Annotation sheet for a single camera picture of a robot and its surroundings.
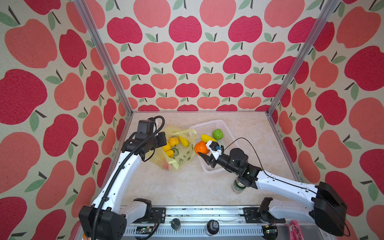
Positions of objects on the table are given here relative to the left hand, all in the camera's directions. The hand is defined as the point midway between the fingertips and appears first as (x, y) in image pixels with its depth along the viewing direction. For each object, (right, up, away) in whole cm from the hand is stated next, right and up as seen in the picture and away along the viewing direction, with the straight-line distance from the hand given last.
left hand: (168, 138), depth 78 cm
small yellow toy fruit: (0, -4, +20) cm, 20 cm away
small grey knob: (+5, -36, -14) cm, 39 cm away
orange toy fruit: (+17, -3, -9) cm, 19 cm away
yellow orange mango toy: (-3, -8, +16) cm, 19 cm away
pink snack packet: (+61, -43, -8) cm, 75 cm away
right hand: (+20, -3, -5) cm, 20 cm away
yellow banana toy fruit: (+7, -4, +21) cm, 23 cm away
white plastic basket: (+23, +5, +27) cm, 36 cm away
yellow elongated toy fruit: (+22, -2, +21) cm, 31 cm away
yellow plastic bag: (-6, -11, +4) cm, 14 cm away
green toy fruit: (+30, +1, +23) cm, 38 cm away
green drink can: (+36, -25, -3) cm, 44 cm away
